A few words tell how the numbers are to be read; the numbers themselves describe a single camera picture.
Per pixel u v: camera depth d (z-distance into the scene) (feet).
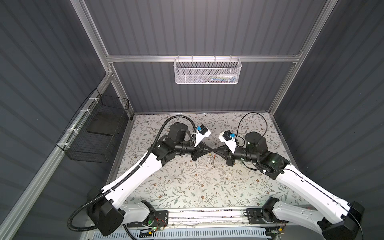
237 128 3.67
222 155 2.11
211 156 2.16
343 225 1.23
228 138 1.86
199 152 1.92
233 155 1.96
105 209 1.24
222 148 2.06
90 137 2.34
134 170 1.47
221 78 3.01
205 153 2.15
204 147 2.10
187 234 2.53
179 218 2.48
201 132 1.93
